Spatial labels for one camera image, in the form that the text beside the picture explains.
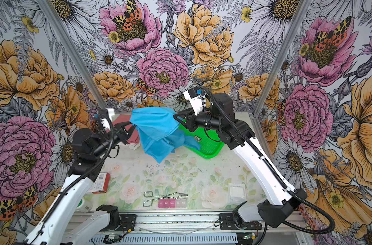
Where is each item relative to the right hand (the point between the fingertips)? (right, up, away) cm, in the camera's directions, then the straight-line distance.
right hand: (176, 119), depth 61 cm
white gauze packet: (+31, -39, +23) cm, 55 cm away
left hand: (-16, -2, +5) cm, 17 cm away
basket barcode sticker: (+10, -10, +45) cm, 47 cm away
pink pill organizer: (-4, -42, +18) cm, 46 cm away
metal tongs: (-16, -42, +19) cm, 49 cm away
